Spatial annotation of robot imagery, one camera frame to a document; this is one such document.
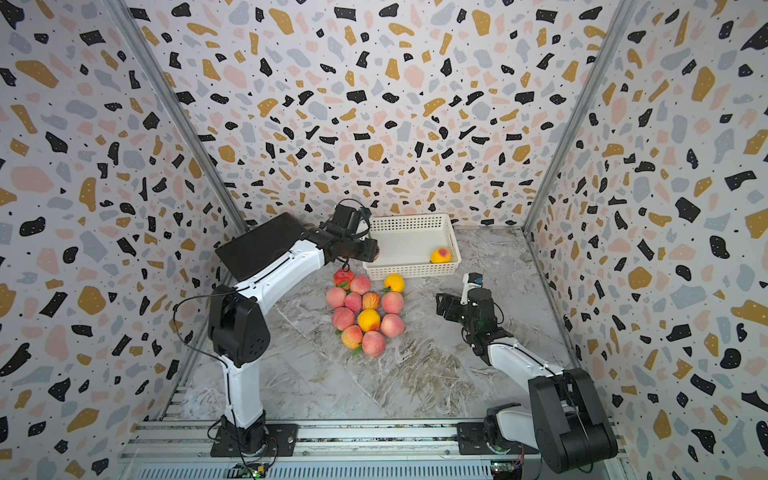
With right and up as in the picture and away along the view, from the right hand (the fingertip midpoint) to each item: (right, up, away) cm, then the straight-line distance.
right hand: (448, 297), depth 90 cm
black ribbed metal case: (-70, +17, +25) cm, 76 cm away
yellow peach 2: (-24, -7, 0) cm, 25 cm away
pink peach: (-28, +3, +10) cm, 30 cm away
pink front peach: (-22, -13, -6) cm, 26 cm away
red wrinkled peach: (-34, +5, +10) cm, 36 cm away
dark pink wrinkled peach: (-29, -2, +5) cm, 30 cm away
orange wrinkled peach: (-24, -2, +5) cm, 25 cm away
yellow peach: (-16, +4, +10) cm, 20 cm away
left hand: (-23, +16, +1) cm, 28 cm away
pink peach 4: (-17, -9, 0) cm, 19 cm away
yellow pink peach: (0, +12, +17) cm, 21 cm away
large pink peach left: (-35, -1, +5) cm, 35 cm away
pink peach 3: (-32, -6, 0) cm, 32 cm away
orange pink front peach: (-28, -11, -4) cm, 30 cm away
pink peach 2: (-17, -2, +5) cm, 18 cm away
